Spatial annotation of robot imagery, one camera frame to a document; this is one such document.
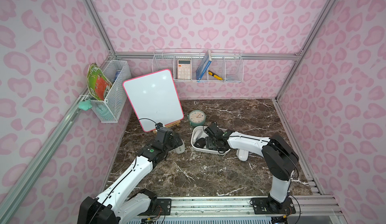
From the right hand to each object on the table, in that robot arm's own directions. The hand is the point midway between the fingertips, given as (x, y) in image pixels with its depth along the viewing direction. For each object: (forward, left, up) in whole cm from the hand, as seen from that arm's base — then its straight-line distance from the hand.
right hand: (210, 141), depth 93 cm
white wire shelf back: (+42, +11, +27) cm, 51 cm away
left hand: (-4, +21, +12) cm, 24 cm away
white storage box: (+4, +7, +5) cm, 9 cm away
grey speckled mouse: (-6, +18, 0) cm, 19 cm away
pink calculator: (+35, +17, +28) cm, 48 cm away
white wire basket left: (+31, +57, +29) cm, 71 cm away
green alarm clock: (+19, +9, -1) cm, 21 cm away
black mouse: (-1, +7, -1) cm, 7 cm away
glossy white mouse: (-8, -18, 0) cm, 20 cm away
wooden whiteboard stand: (+13, +22, +1) cm, 25 cm away
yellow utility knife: (+35, -3, +23) cm, 42 cm away
